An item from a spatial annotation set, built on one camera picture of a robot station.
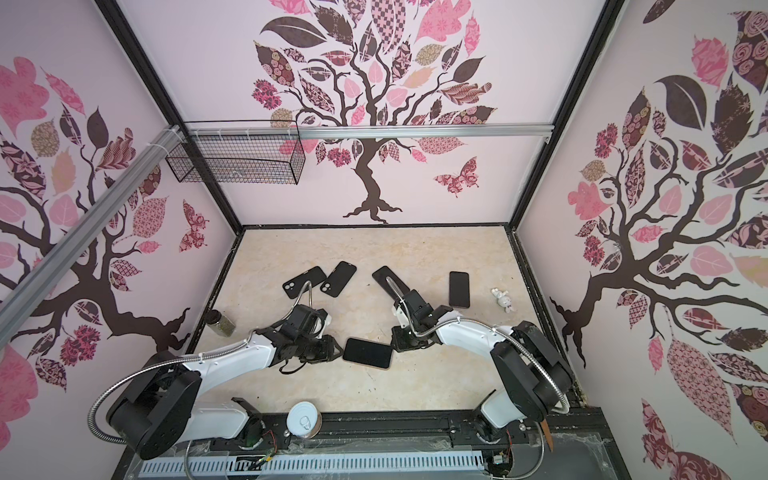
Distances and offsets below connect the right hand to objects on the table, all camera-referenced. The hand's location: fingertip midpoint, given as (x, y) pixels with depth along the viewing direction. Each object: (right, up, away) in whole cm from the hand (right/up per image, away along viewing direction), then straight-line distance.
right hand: (393, 341), depth 87 cm
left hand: (-16, -4, -1) cm, 17 cm away
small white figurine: (+36, +11, +9) cm, 39 cm away
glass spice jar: (-51, +6, -1) cm, 51 cm away
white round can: (-22, -14, -16) cm, 31 cm away
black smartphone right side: (+23, +14, +15) cm, 31 cm away
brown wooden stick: (+39, -19, -14) cm, 45 cm away
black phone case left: (-35, +15, +16) cm, 42 cm away
